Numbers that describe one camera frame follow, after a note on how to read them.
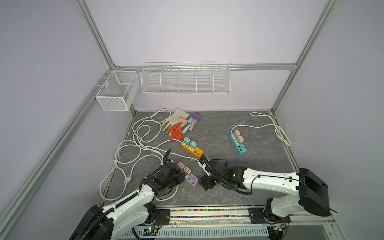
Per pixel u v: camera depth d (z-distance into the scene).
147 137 1.05
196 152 0.94
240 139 0.96
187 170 0.82
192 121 1.12
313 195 0.42
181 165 0.84
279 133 1.07
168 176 0.66
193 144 0.94
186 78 1.02
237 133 0.99
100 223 0.40
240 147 0.96
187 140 0.95
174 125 1.11
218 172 0.59
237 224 0.73
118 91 1.00
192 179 0.83
